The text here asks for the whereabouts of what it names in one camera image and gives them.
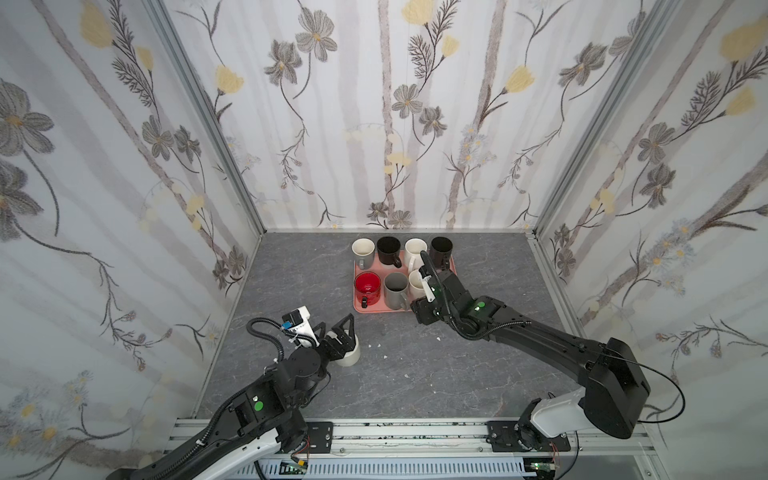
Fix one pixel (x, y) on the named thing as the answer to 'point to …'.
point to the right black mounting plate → (504, 436)
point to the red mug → (367, 286)
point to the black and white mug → (388, 251)
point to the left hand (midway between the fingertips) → (339, 316)
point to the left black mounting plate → (320, 437)
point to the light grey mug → (363, 250)
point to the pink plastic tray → (381, 271)
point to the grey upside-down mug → (395, 291)
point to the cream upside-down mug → (350, 358)
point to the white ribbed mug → (412, 253)
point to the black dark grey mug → (440, 251)
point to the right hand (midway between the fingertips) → (415, 294)
